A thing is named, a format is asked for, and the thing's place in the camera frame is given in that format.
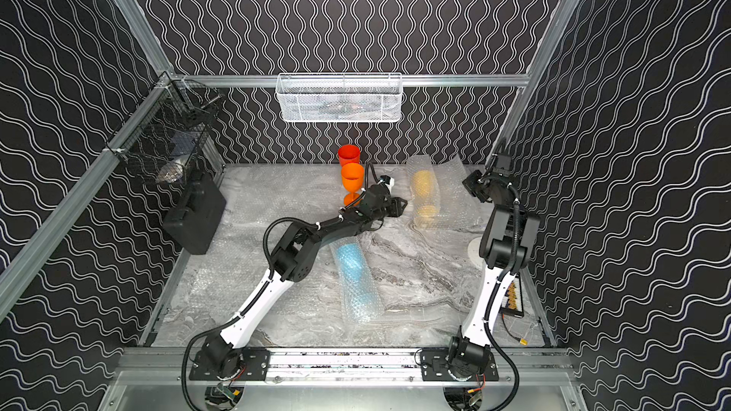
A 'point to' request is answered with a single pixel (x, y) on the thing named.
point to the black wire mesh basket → (163, 137)
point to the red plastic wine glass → (348, 154)
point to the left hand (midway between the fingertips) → (405, 196)
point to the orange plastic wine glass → (353, 176)
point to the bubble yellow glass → (443, 194)
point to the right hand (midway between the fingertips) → (468, 182)
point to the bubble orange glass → (217, 283)
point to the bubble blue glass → (361, 297)
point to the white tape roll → (473, 253)
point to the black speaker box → (193, 219)
